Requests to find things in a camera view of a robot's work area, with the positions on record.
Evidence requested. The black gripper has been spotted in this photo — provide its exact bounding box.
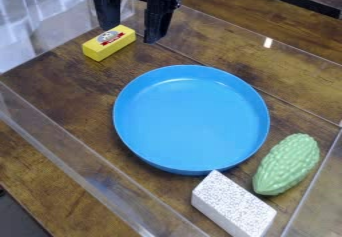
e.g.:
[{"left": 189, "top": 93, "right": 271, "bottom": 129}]
[{"left": 93, "top": 0, "right": 180, "bottom": 44}]

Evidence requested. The round blue plastic tray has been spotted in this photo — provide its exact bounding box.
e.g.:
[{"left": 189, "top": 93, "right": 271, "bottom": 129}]
[{"left": 112, "top": 65, "right": 270, "bottom": 175}]

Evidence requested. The green bitter gourd toy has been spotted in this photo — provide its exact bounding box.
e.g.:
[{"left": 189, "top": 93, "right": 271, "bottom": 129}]
[{"left": 252, "top": 133, "right": 320, "bottom": 196}]

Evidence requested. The yellow butter block toy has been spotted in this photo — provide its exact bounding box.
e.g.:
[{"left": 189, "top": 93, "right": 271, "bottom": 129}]
[{"left": 81, "top": 25, "right": 136, "bottom": 62}]

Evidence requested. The white speckled foam block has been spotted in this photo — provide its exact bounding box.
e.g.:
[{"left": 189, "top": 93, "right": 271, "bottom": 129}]
[{"left": 191, "top": 170, "right": 276, "bottom": 237}]

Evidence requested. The clear acrylic enclosure wall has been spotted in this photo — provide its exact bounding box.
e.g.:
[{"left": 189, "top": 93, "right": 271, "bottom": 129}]
[{"left": 0, "top": 0, "right": 342, "bottom": 237}]

